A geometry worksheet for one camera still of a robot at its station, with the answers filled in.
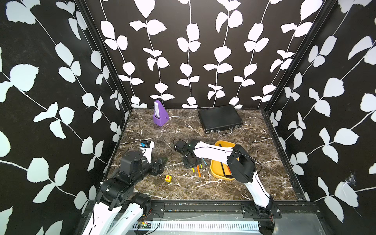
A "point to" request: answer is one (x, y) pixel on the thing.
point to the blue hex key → (205, 162)
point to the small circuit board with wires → (142, 224)
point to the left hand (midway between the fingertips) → (161, 156)
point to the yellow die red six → (168, 178)
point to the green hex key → (201, 165)
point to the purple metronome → (160, 115)
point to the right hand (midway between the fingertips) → (188, 164)
